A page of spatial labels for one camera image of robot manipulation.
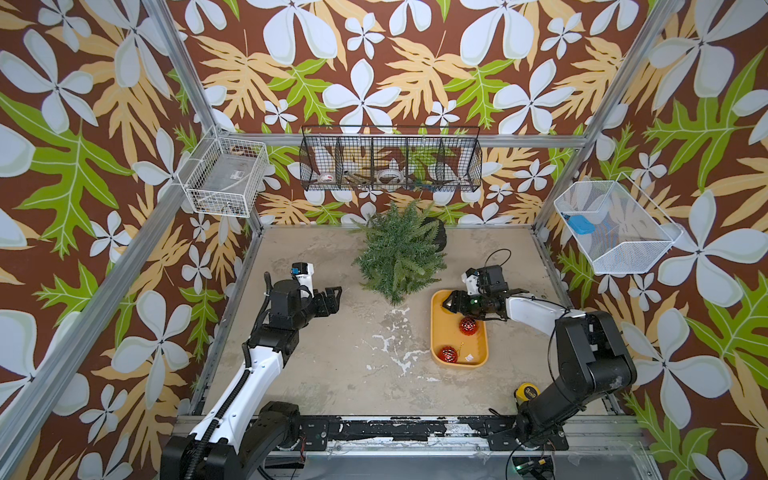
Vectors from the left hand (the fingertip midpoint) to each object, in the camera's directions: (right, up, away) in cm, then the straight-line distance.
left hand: (330, 286), depth 82 cm
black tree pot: (+37, +17, +29) cm, 50 cm away
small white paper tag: (+40, -21, +4) cm, 46 cm away
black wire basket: (+17, +41, +15) cm, 46 cm away
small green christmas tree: (+19, +9, -4) cm, 22 cm away
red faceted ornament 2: (+40, -13, +6) cm, 43 cm away
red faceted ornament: (+33, -19, 0) cm, 38 cm away
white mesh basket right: (+81, +14, -4) cm, 82 cm away
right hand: (+36, -7, +12) cm, 39 cm away
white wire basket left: (-32, +32, +4) cm, 46 cm away
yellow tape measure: (+53, -28, -3) cm, 60 cm away
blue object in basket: (+73, +18, +4) cm, 75 cm away
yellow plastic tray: (+34, -15, +9) cm, 38 cm away
